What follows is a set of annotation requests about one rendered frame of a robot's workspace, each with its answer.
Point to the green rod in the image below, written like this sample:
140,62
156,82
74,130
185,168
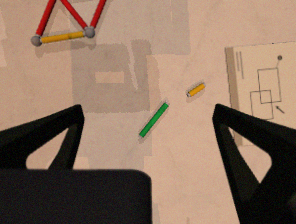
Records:
153,119

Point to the red rod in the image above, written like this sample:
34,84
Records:
97,14
74,14
45,18

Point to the grey steel ball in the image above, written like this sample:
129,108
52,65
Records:
89,32
35,40

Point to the beige paper sheet with line diagram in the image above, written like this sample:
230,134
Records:
262,81

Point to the short orange rod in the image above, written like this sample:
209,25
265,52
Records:
196,90

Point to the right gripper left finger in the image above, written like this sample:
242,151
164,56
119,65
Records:
17,143

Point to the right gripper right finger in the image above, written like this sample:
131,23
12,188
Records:
257,202

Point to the yellow rod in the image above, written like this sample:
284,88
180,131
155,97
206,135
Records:
62,37

